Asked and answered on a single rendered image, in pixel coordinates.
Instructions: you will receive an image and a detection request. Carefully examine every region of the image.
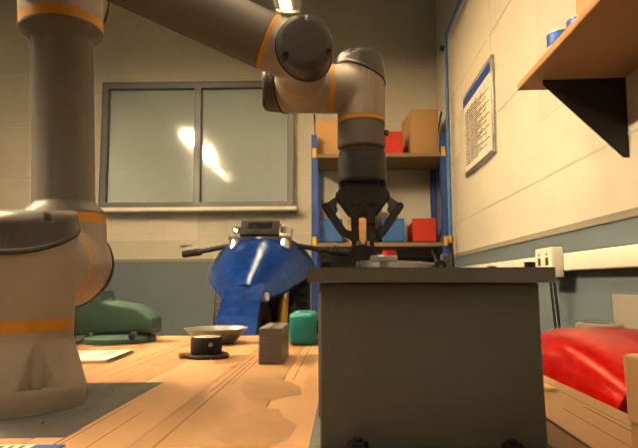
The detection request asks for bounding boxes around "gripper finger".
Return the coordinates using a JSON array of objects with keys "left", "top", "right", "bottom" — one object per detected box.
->
[
  {"left": 364, "top": 196, "right": 405, "bottom": 263},
  {"left": 321, "top": 196, "right": 363, "bottom": 263}
]

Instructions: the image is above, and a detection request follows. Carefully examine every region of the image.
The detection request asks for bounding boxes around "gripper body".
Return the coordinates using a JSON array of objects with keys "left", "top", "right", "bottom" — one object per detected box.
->
[{"left": 336, "top": 120, "right": 391, "bottom": 219}]

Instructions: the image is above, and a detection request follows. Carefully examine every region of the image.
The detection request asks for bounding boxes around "grey fuel cap lid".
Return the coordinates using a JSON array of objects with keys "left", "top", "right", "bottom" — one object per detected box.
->
[{"left": 355, "top": 254, "right": 438, "bottom": 269}]

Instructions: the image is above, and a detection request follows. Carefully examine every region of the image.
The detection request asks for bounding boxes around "grey block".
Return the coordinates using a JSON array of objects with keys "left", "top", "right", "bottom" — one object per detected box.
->
[{"left": 257, "top": 321, "right": 291, "bottom": 366}]

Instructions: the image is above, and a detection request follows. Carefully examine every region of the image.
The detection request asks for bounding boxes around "dark grey jig box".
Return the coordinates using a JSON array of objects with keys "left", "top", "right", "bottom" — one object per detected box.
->
[{"left": 307, "top": 266, "right": 557, "bottom": 448}]

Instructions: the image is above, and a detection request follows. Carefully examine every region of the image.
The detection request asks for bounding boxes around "black round cap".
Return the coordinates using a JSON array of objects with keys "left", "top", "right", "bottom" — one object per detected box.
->
[{"left": 184, "top": 334, "right": 231, "bottom": 361}]

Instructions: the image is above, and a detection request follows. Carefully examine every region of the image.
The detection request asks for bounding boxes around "blue box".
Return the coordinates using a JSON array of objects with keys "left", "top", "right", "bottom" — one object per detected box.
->
[
  {"left": 380, "top": 217, "right": 406, "bottom": 244},
  {"left": 318, "top": 217, "right": 346, "bottom": 244}
]

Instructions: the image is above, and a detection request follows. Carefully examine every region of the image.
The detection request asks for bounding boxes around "large red box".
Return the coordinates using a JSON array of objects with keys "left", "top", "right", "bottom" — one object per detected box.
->
[{"left": 407, "top": 217, "right": 438, "bottom": 243}]

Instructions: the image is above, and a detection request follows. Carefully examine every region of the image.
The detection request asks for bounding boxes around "blue shelf unit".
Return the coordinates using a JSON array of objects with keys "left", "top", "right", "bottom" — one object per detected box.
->
[{"left": 310, "top": 108, "right": 455, "bottom": 312}]

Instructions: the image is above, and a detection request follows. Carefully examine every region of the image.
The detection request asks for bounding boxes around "small tan cardboard box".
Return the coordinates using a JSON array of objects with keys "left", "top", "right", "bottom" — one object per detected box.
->
[{"left": 314, "top": 120, "right": 340, "bottom": 157}]

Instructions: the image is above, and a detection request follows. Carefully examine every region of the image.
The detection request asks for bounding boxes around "large tan cardboard box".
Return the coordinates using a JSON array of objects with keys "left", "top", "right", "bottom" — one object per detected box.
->
[{"left": 401, "top": 108, "right": 442, "bottom": 156}]

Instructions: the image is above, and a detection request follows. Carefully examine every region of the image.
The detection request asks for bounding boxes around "blue motorcycle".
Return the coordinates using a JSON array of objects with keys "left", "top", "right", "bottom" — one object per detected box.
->
[{"left": 181, "top": 219, "right": 354, "bottom": 337}]

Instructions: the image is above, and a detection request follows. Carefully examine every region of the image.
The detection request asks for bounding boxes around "teal canister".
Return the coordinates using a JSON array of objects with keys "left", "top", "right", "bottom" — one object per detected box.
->
[{"left": 288, "top": 309, "right": 319, "bottom": 347}]

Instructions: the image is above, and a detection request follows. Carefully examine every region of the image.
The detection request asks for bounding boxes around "grey framed window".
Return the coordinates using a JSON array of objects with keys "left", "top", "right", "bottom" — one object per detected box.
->
[{"left": 98, "top": 81, "right": 299, "bottom": 214}]

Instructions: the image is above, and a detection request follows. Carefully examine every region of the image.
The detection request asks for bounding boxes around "metal bowl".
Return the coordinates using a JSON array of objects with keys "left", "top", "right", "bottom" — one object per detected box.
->
[{"left": 182, "top": 324, "right": 249, "bottom": 346}]

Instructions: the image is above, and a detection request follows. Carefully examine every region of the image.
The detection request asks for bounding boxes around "green machine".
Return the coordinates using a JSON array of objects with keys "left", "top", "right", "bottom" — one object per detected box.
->
[{"left": 74, "top": 289, "right": 163, "bottom": 346}]

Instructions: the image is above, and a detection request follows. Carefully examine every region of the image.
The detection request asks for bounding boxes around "red cushion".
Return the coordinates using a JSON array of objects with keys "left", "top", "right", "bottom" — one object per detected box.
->
[{"left": 540, "top": 326, "right": 638, "bottom": 415}]

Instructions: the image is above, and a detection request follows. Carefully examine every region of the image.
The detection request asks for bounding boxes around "white paper sheet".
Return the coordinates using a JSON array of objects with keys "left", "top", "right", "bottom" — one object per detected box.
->
[{"left": 77, "top": 347, "right": 134, "bottom": 364}]

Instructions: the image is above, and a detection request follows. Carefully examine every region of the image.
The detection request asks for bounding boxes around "blue headed wall poster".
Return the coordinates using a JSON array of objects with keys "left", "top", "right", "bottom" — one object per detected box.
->
[{"left": 462, "top": 54, "right": 498, "bottom": 179}]

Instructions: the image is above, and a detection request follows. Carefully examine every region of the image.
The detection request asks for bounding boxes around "white wall socket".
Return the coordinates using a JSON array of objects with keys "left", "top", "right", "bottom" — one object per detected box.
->
[{"left": 534, "top": 245, "right": 566, "bottom": 279}]

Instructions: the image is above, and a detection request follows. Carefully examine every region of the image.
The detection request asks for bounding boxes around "white cable trunking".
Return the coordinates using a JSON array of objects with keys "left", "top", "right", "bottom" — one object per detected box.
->
[{"left": 464, "top": 249, "right": 638, "bottom": 273}]

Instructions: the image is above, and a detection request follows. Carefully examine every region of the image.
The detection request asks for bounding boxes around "wooden wall shelf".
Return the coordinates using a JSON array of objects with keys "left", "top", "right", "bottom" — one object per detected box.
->
[{"left": 516, "top": 0, "right": 638, "bottom": 158}]

